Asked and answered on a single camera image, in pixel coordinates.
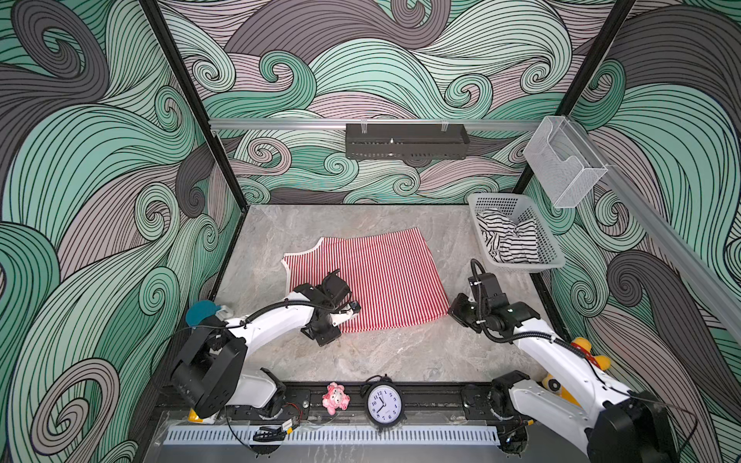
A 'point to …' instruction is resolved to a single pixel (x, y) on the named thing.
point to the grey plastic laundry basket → (551, 253)
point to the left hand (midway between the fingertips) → (326, 329)
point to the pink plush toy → (335, 397)
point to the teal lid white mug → (203, 309)
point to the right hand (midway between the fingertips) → (447, 309)
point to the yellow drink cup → (193, 417)
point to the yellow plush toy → (603, 363)
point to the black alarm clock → (384, 404)
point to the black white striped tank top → (508, 241)
